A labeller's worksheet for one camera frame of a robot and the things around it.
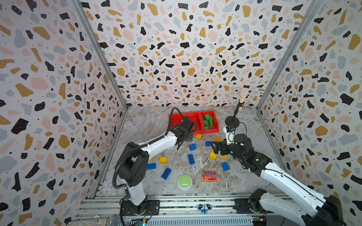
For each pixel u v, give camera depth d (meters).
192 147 0.98
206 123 1.07
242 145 0.57
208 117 1.09
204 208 0.73
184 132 0.69
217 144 0.68
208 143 0.98
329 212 0.39
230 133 0.66
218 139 1.00
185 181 0.80
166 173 0.84
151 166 0.88
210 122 1.09
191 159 0.91
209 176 0.84
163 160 0.89
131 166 0.46
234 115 1.07
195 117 1.13
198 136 1.02
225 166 0.90
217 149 0.70
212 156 0.92
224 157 0.92
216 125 1.04
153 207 0.73
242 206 0.74
